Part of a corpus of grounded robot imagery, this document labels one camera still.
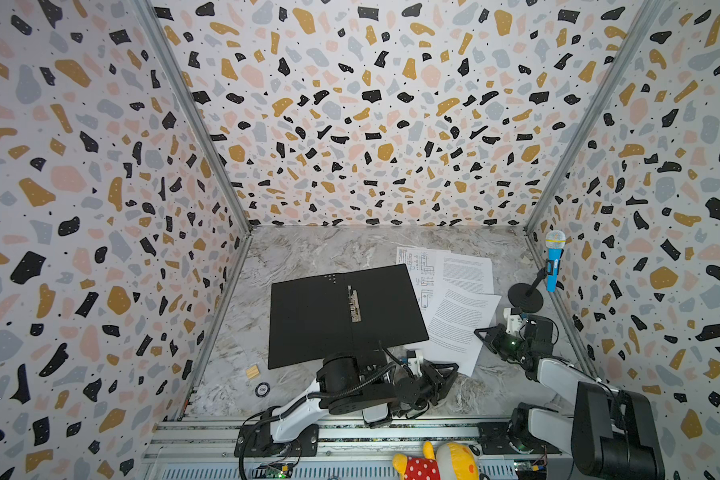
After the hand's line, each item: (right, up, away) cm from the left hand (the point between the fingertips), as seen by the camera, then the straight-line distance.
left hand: (466, 372), depth 76 cm
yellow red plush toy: (-6, -15, -11) cm, 20 cm away
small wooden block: (-58, -3, +7) cm, 58 cm away
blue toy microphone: (+27, +34, +7) cm, 44 cm away
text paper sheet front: (+2, +7, +18) cm, 20 cm away
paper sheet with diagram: (-5, +24, +33) cm, 41 cm away
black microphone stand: (+27, +16, +24) cm, 39 cm away
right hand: (+6, +9, +12) cm, 16 cm away
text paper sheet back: (+9, +24, +33) cm, 42 cm away
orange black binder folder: (-43, +10, +19) cm, 48 cm away
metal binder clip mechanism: (-30, +14, +21) cm, 39 cm away
